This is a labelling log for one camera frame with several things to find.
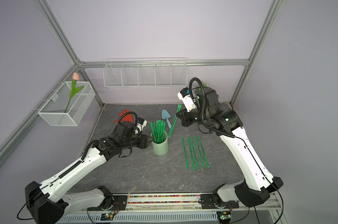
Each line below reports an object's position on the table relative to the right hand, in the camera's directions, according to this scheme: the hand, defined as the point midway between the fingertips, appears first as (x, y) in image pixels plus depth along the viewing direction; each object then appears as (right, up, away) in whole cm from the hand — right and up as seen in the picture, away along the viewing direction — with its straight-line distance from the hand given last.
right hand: (177, 112), depth 64 cm
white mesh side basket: (-65, +1, +8) cm, 66 cm away
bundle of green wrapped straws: (-12, -9, +20) cm, 25 cm away
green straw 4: (+18, -26, +29) cm, 42 cm away
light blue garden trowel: (-9, -1, +49) cm, 50 cm away
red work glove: (-40, -3, +48) cm, 63 cm away
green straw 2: (+10, -32, +23) cm, 41 cm away
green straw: (+5, -26, +28) cm, 39 cm away
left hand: (-15, -14, +11) cm, 23 cm away
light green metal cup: (-10, -22, +22) cm, 33 cm away
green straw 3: (+14, -20, +33) cm, 41 cm away
